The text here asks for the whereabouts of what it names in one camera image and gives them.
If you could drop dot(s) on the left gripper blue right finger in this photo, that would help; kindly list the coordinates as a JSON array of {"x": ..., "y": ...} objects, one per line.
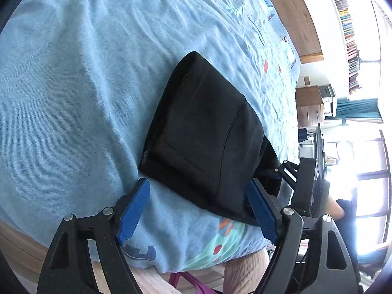
[{"x": 266, "y": 211}]

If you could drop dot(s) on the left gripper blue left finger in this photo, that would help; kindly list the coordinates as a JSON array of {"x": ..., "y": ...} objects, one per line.
[{"x": 129, "y": 209}]

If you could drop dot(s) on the black pants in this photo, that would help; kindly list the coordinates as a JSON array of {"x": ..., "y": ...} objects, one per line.
[{"x": 206, "y": 142}]

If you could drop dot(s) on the person's right hand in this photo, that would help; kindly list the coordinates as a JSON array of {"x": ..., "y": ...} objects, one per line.
[{"x": 334, "y": 209}]

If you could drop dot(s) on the wooden bedside cabinet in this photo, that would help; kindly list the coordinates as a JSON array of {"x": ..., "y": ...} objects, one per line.
[{"x": 310, "y": 106}]

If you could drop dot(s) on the grey printer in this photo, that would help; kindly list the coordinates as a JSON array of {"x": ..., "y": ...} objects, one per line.
[{"x": 329, "y": 100}]

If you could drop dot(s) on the teal curtain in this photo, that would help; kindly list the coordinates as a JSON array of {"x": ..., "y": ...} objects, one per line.
[{"x": 363, "y": 110}]

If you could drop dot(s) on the blue patterned bed cover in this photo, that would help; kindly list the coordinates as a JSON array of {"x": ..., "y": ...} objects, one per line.
[{"x": 81, "y": 80}]

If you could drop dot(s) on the wooden headboard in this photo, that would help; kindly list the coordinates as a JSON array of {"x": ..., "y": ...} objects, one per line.
[{"x": 297, "y": 20}]

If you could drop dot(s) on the wall bookshelf with books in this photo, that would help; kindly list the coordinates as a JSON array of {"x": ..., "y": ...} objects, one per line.
[{"x": 350, "y": 42}]

